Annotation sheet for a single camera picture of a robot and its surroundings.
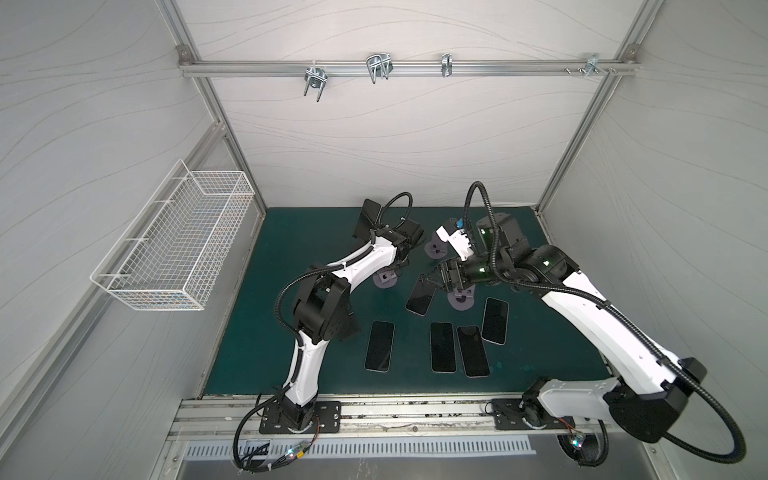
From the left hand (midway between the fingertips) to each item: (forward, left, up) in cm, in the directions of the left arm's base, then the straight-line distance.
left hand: (394, 258), depth 95 cm
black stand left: (-20, +14, -7) cm, 25 cm away
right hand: (-18, -10, +22) cm, 30 cm away
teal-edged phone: (-26, -15, -9) cm, 31 cm away
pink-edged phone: (-9, -9, -8) cm, 15 cm away
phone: (-27, +4, -8) cm, 29 cm away
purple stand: (-11, -22, -6) cm, 25 cm away
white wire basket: (-15, +51, +23) cm, 58 cm away
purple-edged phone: (-27, -23, -6) cm, 36 cm away
